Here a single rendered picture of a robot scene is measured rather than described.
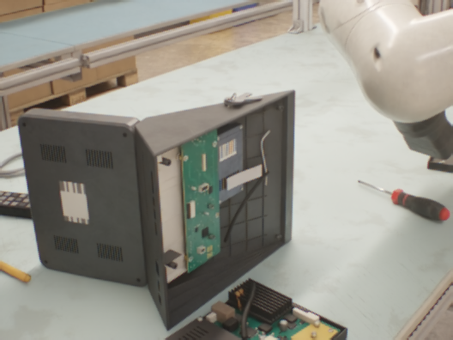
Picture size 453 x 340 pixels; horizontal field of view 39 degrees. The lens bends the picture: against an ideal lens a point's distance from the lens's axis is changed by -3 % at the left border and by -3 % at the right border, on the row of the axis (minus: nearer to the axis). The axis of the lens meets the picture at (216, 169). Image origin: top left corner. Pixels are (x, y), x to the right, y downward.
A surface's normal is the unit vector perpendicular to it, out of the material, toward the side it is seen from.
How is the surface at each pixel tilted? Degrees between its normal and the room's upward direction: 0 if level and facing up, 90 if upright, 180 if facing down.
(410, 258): 0
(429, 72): 74
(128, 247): 90
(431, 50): 54
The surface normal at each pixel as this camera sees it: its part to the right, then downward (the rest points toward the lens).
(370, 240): -0.03, -0.91
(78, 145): -0.33, 0.40
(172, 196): 0.78, 0.24
